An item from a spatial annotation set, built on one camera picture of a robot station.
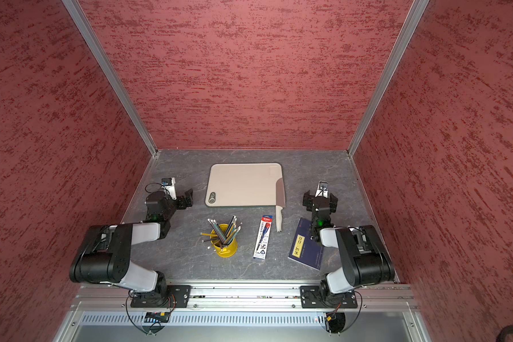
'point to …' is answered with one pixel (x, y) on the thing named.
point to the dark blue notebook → (303, 249)
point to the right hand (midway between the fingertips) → (319, 194)
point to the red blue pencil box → (263, 236)
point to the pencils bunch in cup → (221, 237)
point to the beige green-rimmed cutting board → (239, 184)
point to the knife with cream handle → (280, 203)
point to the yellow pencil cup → (224, 251)
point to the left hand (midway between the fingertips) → (182, 193)
